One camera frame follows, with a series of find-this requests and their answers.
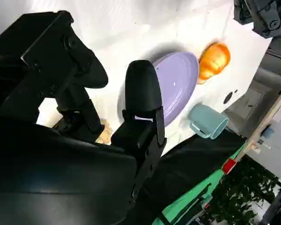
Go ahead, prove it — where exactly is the green panel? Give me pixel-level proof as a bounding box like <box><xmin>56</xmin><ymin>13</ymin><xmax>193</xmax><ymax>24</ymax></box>
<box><xmin>153</xmin><ymin>140</ymin><xmax>247</xmax><ymax>225</ymax></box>

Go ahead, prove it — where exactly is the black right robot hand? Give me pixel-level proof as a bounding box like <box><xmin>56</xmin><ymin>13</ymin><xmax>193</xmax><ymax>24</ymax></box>
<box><xmin>0</xmin><ymin>10</ymin><xmax>167</xmax><ymax>225</ymax></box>

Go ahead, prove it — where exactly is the pale green mug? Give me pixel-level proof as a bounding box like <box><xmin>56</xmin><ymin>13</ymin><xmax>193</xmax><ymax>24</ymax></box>
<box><xmin>189</xmin><ymin>104</ymin><xmax>229</xmax><ymax>140</ymax></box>

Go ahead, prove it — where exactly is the black backdrop cloth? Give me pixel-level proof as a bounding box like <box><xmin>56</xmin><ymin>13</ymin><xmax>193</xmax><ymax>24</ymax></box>
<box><xmin>140</xmin><ymin>133</ymin><xmax>247</xmax><ymax>225</ymax></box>

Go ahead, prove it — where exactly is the beige towel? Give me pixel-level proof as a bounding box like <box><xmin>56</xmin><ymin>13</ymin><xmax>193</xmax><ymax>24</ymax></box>
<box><xmin>52</xmin><ymin>117</ymin><xmax>113</xmax><ymax>144</ymax></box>

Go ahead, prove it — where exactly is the pale wooden frame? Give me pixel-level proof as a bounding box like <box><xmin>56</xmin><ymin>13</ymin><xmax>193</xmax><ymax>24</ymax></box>
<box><xmin>234</xmin><ymin>83</ymin><xmax>281</xmax><ymax>165</ymax></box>

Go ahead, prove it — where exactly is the orange and white bread roll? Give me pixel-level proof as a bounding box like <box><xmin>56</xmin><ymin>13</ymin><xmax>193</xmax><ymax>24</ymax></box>
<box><xmin>197</xmin><ymin>42</ymin><xmax>231</xmax><ymax>85</ymax></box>

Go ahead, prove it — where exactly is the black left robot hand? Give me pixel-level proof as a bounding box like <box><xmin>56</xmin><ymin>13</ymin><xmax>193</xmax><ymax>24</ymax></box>
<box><xmin>233</xmin><ymin>0</ymin><xmax>281</xmax><ymax>38</ymax></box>

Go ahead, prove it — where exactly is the red block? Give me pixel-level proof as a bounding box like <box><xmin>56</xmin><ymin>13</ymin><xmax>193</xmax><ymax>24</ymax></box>
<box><xmin>222</xmin><ymin>158</ymin><xmax>237</xmax><ymax>174</ymax></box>

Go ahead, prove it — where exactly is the green leafy plant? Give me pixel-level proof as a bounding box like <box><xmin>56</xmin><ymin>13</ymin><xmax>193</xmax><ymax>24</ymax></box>
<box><xmin>210</xmin><ymin>156</ymin><xmax>281</xmax><ymax>225</ymax></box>

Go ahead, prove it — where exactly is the lilac plate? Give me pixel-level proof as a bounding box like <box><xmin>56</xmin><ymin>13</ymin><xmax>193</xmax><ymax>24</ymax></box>
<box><xmin>151</xmin><ymin>52</ymin><xmax>200</xmax><ymax>128</ymax></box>

